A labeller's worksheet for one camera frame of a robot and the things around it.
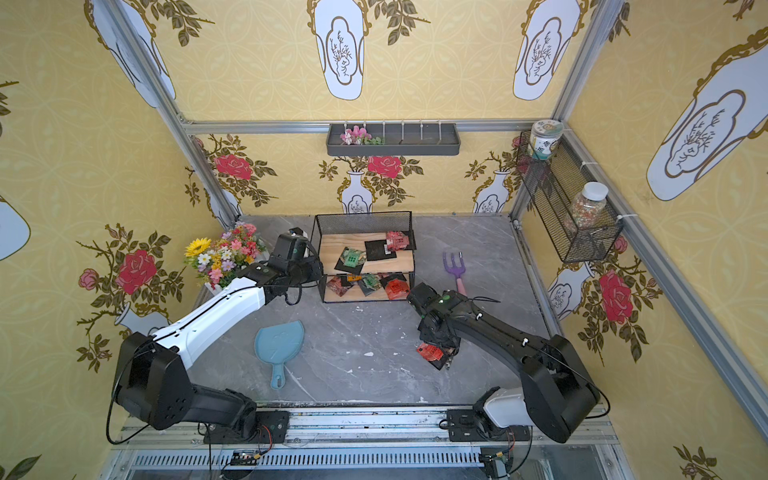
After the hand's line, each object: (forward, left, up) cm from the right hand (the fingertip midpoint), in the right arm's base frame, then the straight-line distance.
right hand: (438, 336), depth 85 cm
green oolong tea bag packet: (+17, +25, +13) cm, 33 cm away
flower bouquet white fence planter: (+14, +65, +14) cm, 68 cm away
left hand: (+15, +37, +13) cm, 42 cm away
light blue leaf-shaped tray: (-3, +47, -4) cm, 47 cm away
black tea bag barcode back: (+20, +18, +13) cm, 30 cm away
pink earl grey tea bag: (+25, +13, +12) cm, 31 cm away
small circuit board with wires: (-30, +48, -6) cm, 57 cm away
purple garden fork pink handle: (+26, -8, -5) cm, 28 cm away
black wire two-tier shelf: (+42, +38, -4) cm, 56 cm away
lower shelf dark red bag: (+16, +32, -1) cm, 36 cm away
